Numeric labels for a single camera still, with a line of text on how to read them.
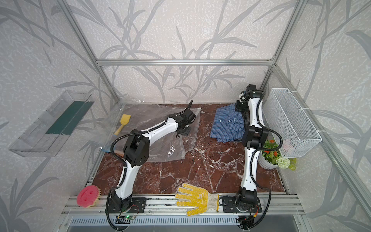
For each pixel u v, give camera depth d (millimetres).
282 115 671
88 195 736
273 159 758
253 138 663
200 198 753
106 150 940
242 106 889
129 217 703
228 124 1008
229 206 732
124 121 1105
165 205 752
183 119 720
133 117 1087
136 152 551
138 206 723
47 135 652
